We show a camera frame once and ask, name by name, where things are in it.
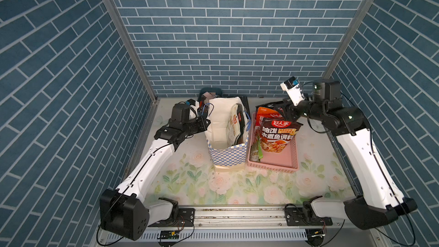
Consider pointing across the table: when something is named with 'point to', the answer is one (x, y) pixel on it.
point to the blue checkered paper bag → (225, 157)
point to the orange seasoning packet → (262, 114)
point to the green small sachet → (260, 150)
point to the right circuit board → (315, 236)
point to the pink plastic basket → (286, 160)
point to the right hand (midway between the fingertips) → (280, 102)
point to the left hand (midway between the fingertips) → (215, 121)
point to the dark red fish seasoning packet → (275, 134)
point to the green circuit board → (170, 234)
